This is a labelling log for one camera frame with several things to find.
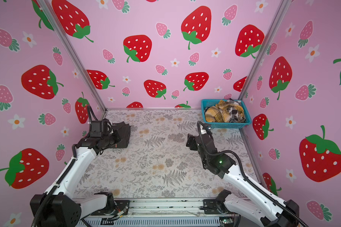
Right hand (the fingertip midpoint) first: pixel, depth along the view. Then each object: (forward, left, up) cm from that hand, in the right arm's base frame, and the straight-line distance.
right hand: (194, 134), depth 74 cm
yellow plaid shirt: (+36, -28, -14) cm, 47 cm away
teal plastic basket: (+45, -9, -16) cm, 49 cm away
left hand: (-1, +42, -5) cm, 42 cm away
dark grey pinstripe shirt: (+15, +53, -23) cm, 59 cm away
